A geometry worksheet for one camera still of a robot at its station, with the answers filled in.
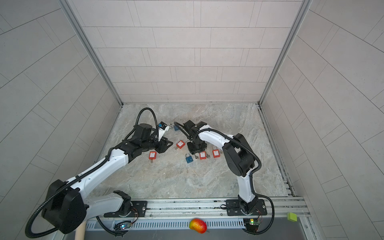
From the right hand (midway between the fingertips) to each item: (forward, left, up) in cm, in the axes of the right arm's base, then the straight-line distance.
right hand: (193, 152), depth 88 cm
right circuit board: (-36, -25, -4) cm, 44 cm away
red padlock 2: (+7, +8, 0) cm, 10 cm away
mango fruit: (-35, -1, +1) cm, 35 cm away
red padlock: (0, +24, +1) cm, 24 cm away
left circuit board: (-33, +32, +2) cm, 46 cm away
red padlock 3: (-1, -5, -1) cm, 6 cm away
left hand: (+2, +10, +13) cm, 16 cm away
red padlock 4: (-1, -14, -1) cm, 14 cm away
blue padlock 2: (+18, +11, +2) cm, 21 cm away
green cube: (-35, -44, 0) cm, 56 cm away
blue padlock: (-3, +3, -1) cm, 4 cm away
